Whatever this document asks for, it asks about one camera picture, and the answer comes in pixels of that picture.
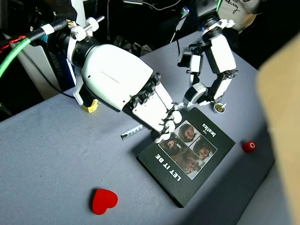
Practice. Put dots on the small white bowl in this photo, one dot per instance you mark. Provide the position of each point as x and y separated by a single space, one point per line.
218 109

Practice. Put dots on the white blue plug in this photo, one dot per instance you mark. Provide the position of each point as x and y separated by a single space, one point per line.
184 12

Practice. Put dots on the small red cylinder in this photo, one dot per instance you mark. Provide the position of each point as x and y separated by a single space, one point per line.
249 146

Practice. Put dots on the red heart block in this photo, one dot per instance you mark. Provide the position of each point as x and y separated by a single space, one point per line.
103 200

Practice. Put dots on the black power adapter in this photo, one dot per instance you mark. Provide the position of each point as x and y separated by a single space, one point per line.
119 41

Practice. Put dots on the black Let It Be album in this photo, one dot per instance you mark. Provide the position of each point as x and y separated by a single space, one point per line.
212 160

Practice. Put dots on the tan cardboard box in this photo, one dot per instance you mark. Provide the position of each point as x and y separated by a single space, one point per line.
290 98

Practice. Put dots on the small white spoon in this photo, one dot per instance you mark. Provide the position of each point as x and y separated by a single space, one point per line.
223 105

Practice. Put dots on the grey black tape measure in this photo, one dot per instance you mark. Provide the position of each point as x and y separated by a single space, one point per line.
195 94

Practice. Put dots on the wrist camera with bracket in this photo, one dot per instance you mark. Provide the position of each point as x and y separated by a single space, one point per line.
77 94
184 59

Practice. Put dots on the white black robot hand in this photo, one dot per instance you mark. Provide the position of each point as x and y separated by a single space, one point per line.
223 56
112 73

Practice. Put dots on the grey power adapter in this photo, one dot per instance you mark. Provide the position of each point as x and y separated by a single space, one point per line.
132 0

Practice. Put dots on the person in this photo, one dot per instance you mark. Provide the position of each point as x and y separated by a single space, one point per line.
241 12

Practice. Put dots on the grey table cloth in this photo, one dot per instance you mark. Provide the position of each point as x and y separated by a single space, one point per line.
50 163

